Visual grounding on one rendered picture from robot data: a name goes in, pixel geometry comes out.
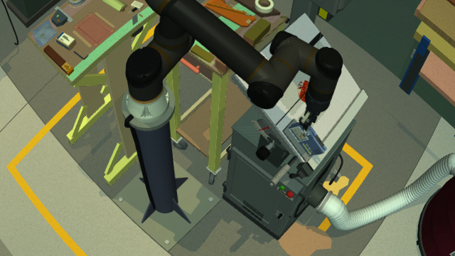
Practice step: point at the salmon cylinder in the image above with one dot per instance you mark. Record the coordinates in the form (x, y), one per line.
(190, 65)

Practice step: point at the brown square mat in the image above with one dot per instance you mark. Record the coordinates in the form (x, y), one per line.
(93, 29)

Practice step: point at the lumber rack with boards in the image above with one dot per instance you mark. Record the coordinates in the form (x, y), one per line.
(437, 42)

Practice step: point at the dark green box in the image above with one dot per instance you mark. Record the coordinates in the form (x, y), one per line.
(30, 9)

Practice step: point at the red blade guard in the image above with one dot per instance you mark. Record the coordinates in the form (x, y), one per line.
(303, 90)

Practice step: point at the small olive block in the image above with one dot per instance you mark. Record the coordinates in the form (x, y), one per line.
(202, 53)

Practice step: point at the light green roll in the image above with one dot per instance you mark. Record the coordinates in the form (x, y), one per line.
(114, 4)

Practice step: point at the small grey block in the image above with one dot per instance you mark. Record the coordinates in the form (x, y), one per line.
(136, 18)

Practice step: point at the grey bevel scale red pointer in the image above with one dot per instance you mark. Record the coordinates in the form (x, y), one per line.
(263, 128)

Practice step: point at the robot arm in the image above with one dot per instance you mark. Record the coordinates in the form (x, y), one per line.
(220, 42)

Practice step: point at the small white box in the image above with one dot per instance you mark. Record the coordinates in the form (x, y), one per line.
(137, 4)

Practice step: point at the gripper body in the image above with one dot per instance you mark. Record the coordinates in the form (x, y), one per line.
(318, 103)

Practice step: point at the blue grey metal sheet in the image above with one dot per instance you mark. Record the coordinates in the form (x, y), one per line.
(44, 37)

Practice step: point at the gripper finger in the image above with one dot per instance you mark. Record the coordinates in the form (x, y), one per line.
(313, 118)
(304, 121)

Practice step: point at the black lock lever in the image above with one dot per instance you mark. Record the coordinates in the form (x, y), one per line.
(302, 170)

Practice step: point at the large olive block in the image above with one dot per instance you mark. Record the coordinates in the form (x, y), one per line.
(256, 32)

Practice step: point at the dark red dust drum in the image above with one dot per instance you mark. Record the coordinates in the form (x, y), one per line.
(439, 224)

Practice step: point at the black round knob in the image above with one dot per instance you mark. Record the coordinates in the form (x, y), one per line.
(263, 153)

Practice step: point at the cream tape roll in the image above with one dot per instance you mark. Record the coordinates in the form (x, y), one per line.
(264, 5)

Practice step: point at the grey bandsaw body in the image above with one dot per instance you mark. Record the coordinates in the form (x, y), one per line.
(249, 188)

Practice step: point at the white and blue box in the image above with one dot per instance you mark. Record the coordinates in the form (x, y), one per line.
(65, 40)

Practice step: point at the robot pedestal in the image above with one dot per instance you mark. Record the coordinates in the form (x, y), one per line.
(156, 160)

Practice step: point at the grey round disc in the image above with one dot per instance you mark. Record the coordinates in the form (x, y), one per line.
(76, 1)

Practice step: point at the dark grey square tool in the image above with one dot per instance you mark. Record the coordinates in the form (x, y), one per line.
(59, 17)

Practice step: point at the green topped wooden workbench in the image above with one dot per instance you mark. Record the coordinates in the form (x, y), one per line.
(106, 57)

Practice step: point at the dark brown block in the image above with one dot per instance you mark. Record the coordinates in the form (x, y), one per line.
(57, 58)

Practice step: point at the yellow legged tool cart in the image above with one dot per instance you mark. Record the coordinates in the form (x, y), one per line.
(217, 117)

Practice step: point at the orange hand saw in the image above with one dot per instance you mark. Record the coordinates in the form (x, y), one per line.
(227, 12)

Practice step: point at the blue pendulum angle finder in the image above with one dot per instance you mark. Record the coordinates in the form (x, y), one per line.
(309, 142)

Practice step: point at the light grey bandsaw table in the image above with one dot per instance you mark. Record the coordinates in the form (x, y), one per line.
(348, 92)

